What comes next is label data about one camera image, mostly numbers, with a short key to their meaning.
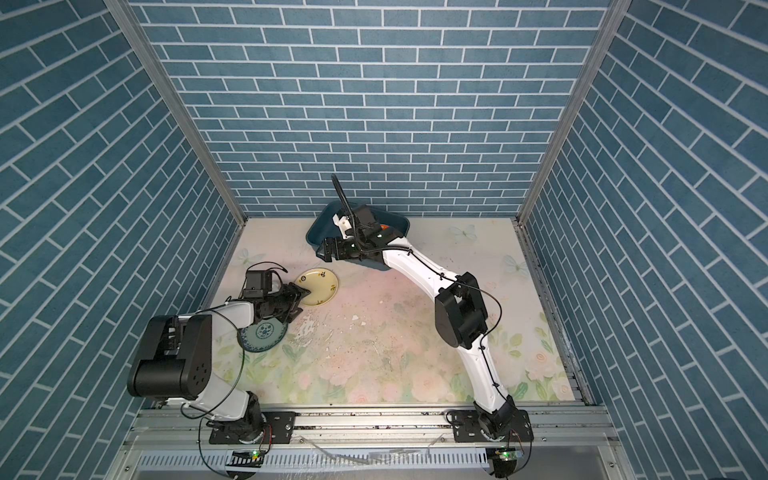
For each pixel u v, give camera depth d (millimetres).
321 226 1146
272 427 731
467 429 734
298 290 870
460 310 543
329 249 772
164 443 724
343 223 817
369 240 701
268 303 750
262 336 890
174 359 453
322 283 1008
